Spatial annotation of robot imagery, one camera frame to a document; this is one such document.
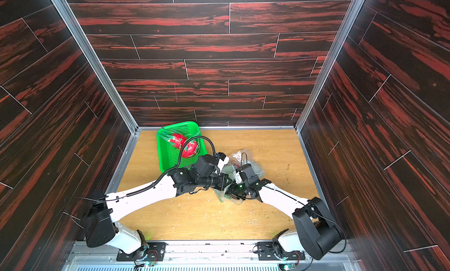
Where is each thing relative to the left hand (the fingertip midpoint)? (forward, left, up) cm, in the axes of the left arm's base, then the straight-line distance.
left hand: (233, 182), depth 74 cm
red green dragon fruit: (+34, +35, -9) cm, 50 cm away
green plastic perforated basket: (+27, +39, -18) cm, 51 cm away
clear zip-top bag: (+23, -5, -13) cm, 27 cm away
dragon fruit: (+27, +25, -12) cm, 39 cm away
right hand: (+3, +3, -14) cm, 14 cm away
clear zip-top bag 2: (-5, +4, -4) cm, 8 cm away
